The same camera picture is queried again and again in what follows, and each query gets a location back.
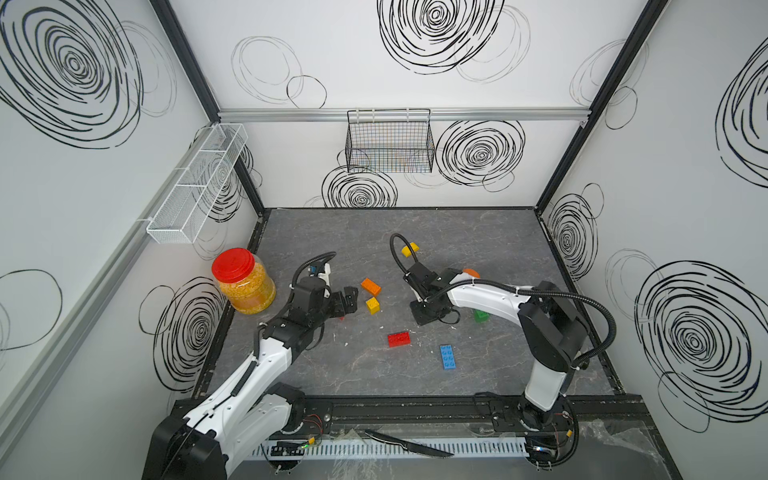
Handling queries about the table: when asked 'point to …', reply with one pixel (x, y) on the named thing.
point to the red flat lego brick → (399, 339)
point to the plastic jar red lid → (243, 281)
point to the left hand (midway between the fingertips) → (344, 292)
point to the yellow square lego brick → (374, 305)
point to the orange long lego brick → (370, 286)
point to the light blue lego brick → (447, 356)
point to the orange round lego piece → (472, 272)
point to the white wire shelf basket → (179, 217)
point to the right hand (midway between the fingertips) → (421, 318)
